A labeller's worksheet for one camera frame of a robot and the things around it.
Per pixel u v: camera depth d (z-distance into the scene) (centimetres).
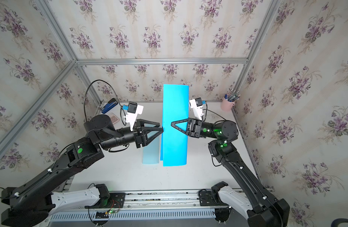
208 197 73
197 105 51
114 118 108
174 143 50
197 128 48
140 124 48
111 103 115
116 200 72
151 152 90
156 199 75
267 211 37
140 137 44
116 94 119
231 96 111
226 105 107
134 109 44
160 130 48
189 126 50
